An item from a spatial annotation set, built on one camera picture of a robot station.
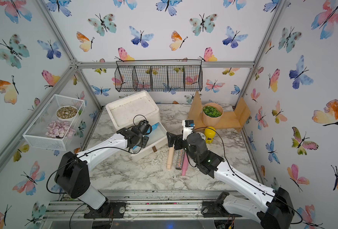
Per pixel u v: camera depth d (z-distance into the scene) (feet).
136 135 2.08
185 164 2.87
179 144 2.11
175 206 2.48
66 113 2.38
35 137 1.95
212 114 2.97
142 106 2.93
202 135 1.81
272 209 1.28
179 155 2.97
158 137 3.05
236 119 3.39
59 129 2.07
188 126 2.01
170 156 2.98
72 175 1.43
